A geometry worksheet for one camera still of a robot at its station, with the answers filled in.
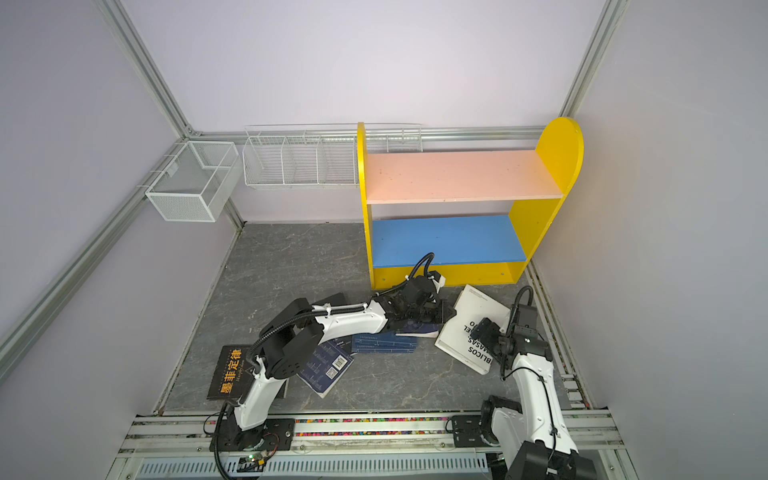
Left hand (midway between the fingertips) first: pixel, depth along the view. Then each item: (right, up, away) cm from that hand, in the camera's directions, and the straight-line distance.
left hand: (460, 319), depth 84 cm
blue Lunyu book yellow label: (-22, -8, +4) cm, 24 cm away
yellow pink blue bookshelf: (+18, +35, +42) cm, 58 cm away
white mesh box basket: (-84, +41, +13) cm, 95 cm away
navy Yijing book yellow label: (-12, -1, -5) cm, 13 cm away
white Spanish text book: (-1, -4, 0) cm, 5 cm away
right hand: (+7, -6, 0) cm, 9 cm away
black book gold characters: (-64, -15, -1) cm, 66 cm away
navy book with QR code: (-38, -13, -1) cm, 40 cm away
